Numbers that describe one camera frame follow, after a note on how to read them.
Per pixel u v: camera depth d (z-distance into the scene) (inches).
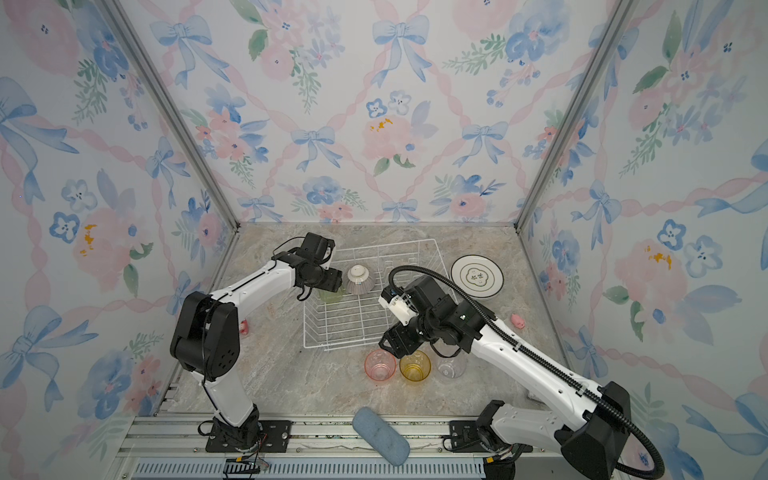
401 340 24.3
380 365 33.4
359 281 38.5
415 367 33.5
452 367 33.2
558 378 16.7
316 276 31.0
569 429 16.5
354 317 37.3
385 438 28.2
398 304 25.7
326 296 37.0
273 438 29.0
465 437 28.8
